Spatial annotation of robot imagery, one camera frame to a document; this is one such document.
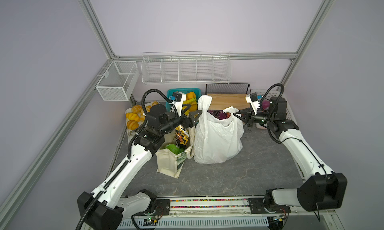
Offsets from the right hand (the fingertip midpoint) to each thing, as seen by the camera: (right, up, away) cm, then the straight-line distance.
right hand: (234, 114), depth 73 cm
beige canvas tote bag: (-33, -25, +3) cm, 41 cm away
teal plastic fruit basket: (-40, +17, +43) cm, 61 cm away
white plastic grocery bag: (-8, -13, +2) cm, 16 cm away
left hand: (-19, +2, -8) cm, 20 cm away
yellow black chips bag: (-27, -12, +7) cm, 30 cm away
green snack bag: (-30, -18, +6) cm, 36 cm away
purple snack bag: (-3, 0, +29) cm, 29 cm away
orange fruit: (-24, +14, +36) cm, 45 cm away
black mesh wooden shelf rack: (+1, +14, +29) cm, 32 cm away
